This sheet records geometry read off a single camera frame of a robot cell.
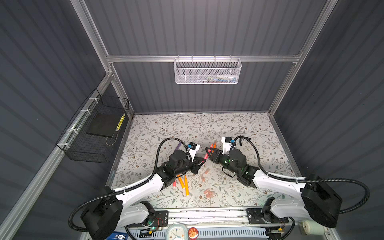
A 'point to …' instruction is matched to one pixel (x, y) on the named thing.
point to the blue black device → (118, 235)
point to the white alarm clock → (177, 231)
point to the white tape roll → (311, 228)
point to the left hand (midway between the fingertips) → (205, 160)
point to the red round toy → (193, 233)
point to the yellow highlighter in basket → (120, 122)
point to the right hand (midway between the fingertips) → (207, 151)
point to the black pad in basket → (105, 124)
